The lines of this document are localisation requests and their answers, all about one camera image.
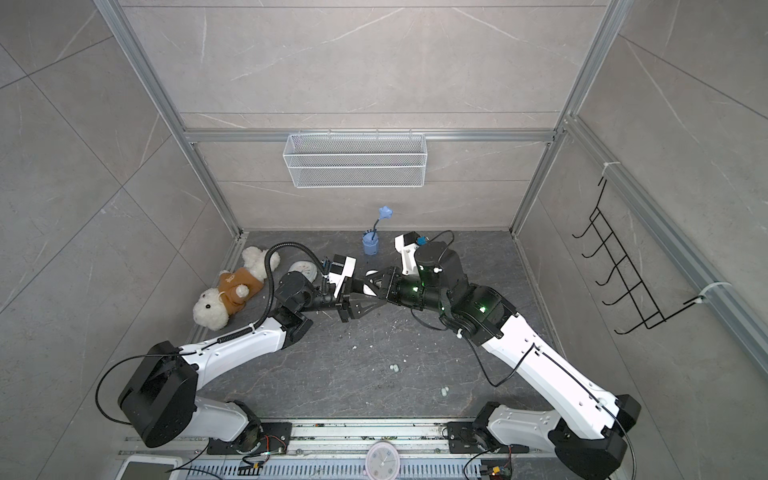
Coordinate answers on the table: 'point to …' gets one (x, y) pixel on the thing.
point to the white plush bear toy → (214, 307)
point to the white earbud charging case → (366, 289)
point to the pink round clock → (382, 460)
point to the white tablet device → (150, 468)
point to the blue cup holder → (371, 243)
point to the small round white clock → (306, 268)
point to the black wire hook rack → (629, 305)
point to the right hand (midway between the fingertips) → (364, 280)
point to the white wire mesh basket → (355, 160)
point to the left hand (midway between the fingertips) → (386, 291)
